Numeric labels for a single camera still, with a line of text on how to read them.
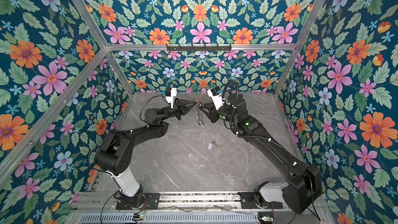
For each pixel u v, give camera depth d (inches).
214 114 24.3
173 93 25.3
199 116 27.0
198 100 27.2
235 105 20.5
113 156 18.9
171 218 30.2
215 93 23.4
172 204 29.0
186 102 26.9
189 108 27.7
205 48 36.3
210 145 36.6
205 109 27.2
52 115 24.4
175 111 26.1
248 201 28.9
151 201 29.0
